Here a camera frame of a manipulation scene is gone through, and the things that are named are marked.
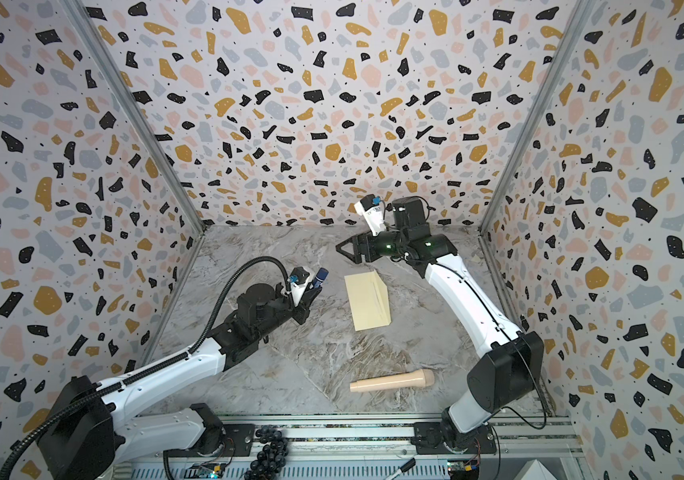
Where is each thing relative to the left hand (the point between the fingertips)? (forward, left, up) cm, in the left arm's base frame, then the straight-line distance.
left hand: (316, 280), depth 76 cm
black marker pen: (-37, -23, -23) cm, 49 cm away
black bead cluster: (-36, +9, -19) cm, 41 cm away
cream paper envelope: (+8, -15, -24) cm, 30 cm away
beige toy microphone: (-18, -25, -21) cm, 38 cm away
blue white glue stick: (0, -1, +1) cm, 2 cm away
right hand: (+6, -7, +9) cm, 13 cm away
